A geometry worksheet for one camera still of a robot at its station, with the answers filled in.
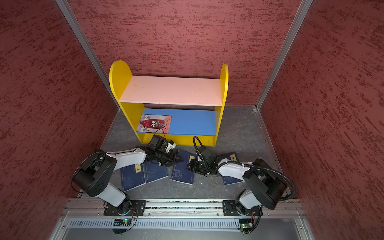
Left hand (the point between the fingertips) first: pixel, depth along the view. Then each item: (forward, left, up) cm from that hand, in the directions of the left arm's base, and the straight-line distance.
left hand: (180, 164), depth 84 cm
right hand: (-4, -6, -4) cm, 8 cm away
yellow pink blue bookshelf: (+36, -3, +8) cm, 37 cm away
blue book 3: (-4, 0, -2) cm, 5 cm away
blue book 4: (-7, -29, -4) cm, 30 cm away
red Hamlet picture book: (+22, +19, +10) cm, 31 cm away
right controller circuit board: (-27, -34, -5) cm, 43 cm away
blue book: (-6, +27, -3) cm, 28 cm away
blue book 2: (-3, +16, -4) cm, 17 cm away
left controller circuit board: (-27, +25, -4) cm, 37 cm away
